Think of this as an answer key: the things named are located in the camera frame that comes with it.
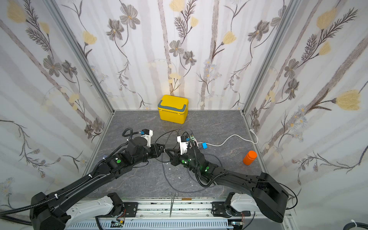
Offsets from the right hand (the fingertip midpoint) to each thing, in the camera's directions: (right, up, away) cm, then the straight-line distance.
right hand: (167, 151), depth 70 cm
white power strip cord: (+45, +6, +34) cm, 57 cm away
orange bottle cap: (+48, -6, +14) cm, 50 cm away
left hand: (-1, +2, +3) cm, 4 cm away
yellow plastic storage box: (0, +25, +33) cm, 41 cm away
